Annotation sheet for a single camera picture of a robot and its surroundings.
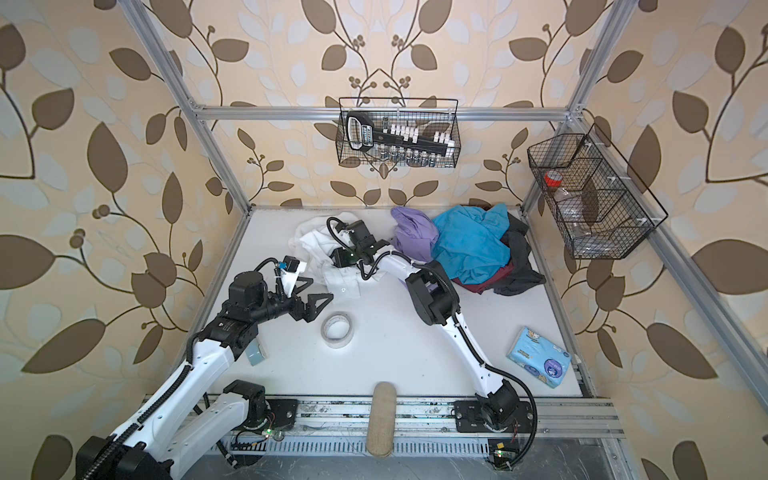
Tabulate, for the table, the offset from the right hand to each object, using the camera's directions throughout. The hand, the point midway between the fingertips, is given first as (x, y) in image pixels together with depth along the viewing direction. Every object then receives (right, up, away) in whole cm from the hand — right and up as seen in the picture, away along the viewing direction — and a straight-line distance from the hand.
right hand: (333, 260), depth 102 cm
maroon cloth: (+49, -8, -9) cm, 51 cm away
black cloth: (+64, -4, -6) cm, 64 cm away
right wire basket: (+79, +17, -19) cm, 83 cm away
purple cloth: (+29, +9, +3) cm, 30 cm away
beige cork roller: (+18, -37, -32) cm, 52 cm away
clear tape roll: (+4, -20, -13) cm, 24 cm away
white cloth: (-4, +7, -8) cm, 11 cm away
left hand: (+3, -5, -26) cm, 26 cm away
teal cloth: (+47, +6, -3) cm, 47 cm away
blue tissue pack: (+60, -24, -24) cm, 69 cm away
